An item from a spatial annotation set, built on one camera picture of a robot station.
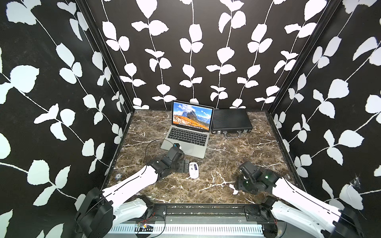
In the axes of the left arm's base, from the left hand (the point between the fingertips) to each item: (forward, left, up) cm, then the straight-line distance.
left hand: (183, 161), depth 83 cm
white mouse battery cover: (-15, -28, -7) cm, 33 cm away
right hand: (-12, -29, -4) cm, 32 cm away
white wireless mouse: (-2, -6, -7) cm, 9 cm away
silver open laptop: (+31, -5, -5) cm, 32 cm away
